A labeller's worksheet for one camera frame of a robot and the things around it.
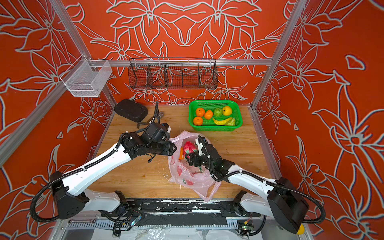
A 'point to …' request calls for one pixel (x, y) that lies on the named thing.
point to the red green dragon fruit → (190, 147)
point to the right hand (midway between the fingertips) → (188, 153)
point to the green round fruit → (218, 112)
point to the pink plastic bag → (182, 173)
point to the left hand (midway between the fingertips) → (173, 147)
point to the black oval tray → (131, 110)
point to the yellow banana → (222, 122)
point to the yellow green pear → (231, 122)
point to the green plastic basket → (230, 108)
